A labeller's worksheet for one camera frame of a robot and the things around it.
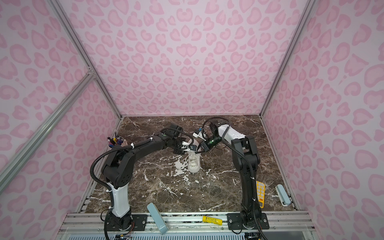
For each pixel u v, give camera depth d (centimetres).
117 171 51
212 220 72
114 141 90
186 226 72
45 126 63
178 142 82
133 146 55
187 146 79
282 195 78
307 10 70
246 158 57
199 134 88
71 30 75
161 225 69
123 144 92
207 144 84
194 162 85
